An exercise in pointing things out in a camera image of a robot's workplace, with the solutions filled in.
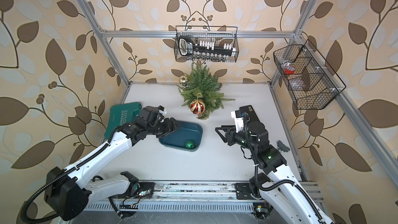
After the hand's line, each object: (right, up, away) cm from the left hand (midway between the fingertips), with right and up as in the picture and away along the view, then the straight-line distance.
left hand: (176, 125), depth 77 cm
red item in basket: (+59, +28, +5) cm, 65 cm away
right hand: (+21, 0, -7) cm, 22 cm away
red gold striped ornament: (+11, +10, -8) cm, 17 cm away
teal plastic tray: (+5, -10, +14) cm, 18 cm away
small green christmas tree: (+14, +20, -3) cm, 24 cm away
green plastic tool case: (-39, +4, +20) cm, 44 cm away
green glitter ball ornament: (+6, -12, +8) cm, 16 cm away
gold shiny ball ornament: (+3, +22, 0) cm, 23 cm away
